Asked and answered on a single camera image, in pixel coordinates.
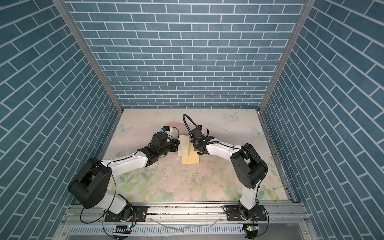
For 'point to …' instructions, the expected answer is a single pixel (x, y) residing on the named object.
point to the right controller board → (252, 227)
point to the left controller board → (123, 229)
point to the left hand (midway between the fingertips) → (181, 142)
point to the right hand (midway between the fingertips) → (199, 142)
